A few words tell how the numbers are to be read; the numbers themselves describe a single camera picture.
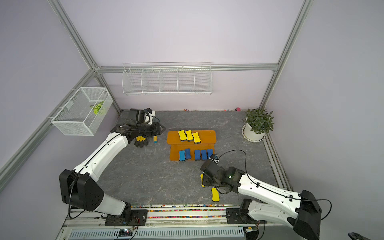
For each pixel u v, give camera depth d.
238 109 1.23
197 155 0.94
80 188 0.41
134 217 0.73
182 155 0.93
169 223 0.73
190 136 0.87
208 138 0.87
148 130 0.71
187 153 0.94
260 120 0.87
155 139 0.99
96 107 0.81
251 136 1.01
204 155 0.93
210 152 0.95
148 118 0.73
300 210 0.40
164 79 1.00
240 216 0.65
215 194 0.79
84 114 0.83
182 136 0.87
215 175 0.57
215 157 0.71
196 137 0.85
